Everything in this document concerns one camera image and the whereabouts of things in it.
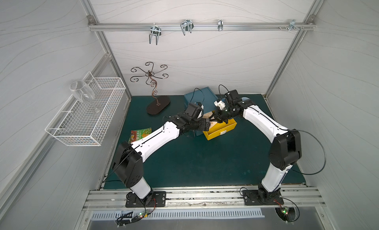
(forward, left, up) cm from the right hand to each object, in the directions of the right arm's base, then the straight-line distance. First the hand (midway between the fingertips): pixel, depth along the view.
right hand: (208, 119), depth 83 cm
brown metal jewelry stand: (+21, +41, -18) cm, 50 cm away
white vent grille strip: (-45, +27, -18) cm, 55 cm away
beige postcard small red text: (+2, 0, +1) cm, 2 cm away
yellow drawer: (-7, -6, +1) cm, 9 cm away
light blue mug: (+30, -29, -13) cm, 44 cm away
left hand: (-4, +1, 0) cm, 4 cm away
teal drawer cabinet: (+15, +2, +3) cm, 16 cm away
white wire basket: (-15, +60, +16) cm, 64 cm away
